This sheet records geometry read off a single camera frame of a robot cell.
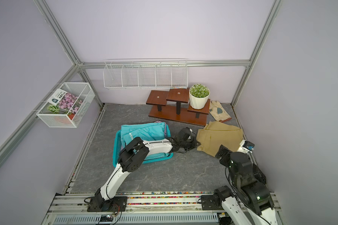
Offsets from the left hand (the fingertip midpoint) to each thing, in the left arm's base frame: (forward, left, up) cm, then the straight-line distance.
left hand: (202, 145), depth 91 cm
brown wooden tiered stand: (+31, +16, +7) cm, 35 cm away
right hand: (-13, -7, +21) cm, 26 cm away
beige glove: (+31, -20, -3) cm, 37 cm away
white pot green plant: (+23, +1, +24) cm, 33 cm away
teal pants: (+8, +36, +8) cm, 37 cm away
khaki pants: (+9, -12, -2) cm, 16 cm away
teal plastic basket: (+2, +54, +5) cm, 54 cm away
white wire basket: (+12, +75, +29) cm, 81 cm away
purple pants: (+15, +28, +8) cm, 33 cm away
